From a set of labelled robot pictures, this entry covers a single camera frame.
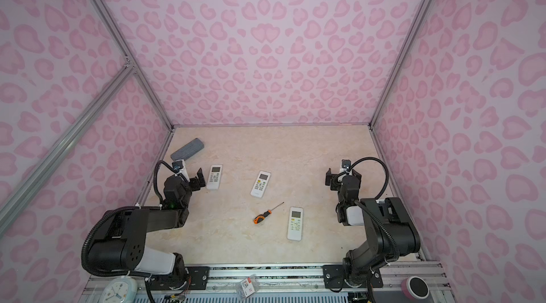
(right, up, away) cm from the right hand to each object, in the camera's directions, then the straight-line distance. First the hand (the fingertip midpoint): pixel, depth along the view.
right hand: (342, 167), depth 92 cm
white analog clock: (-78, -37, -23) cm, 90 cm away
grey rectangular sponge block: (-73, +7, +15) cm, 75 cm away
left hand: (-65, 0, -1) cm, 65 cm away
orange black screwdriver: (-35, -20, -6) cm, 40 cm away
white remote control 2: (-57, -5, +6) cm, 58 cm away
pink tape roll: (+15, -35, -25) cm, 46 cm away
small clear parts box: (-38, -36, -23) cm, 57 cm away
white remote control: (-36, -8, +3) cm, 37 cm away
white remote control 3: (-21, -23, -10) cm, 33 cm away
